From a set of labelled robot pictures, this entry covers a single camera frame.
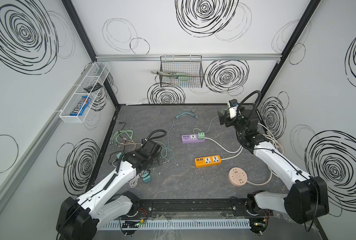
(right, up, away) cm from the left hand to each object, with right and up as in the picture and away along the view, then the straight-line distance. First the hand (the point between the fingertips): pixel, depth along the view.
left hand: (154, 161), depth 81 cm
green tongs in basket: (+12, +51, +10) cm, 53 cm away
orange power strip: (+31, -1, +6) cm, 31 cm away
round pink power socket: (+46, -9, +1) cm, 47 cm away
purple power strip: (+22, +10, +16) cm, 29 cm away
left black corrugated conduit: (+3, +15, -10) cm, 18 cm away
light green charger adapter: (+28, +13, +13) cm, 33 cm away
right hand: (+40, +30, -2) cm, 50 cm away
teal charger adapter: (-4, -10, 0) cm, 10 cm away
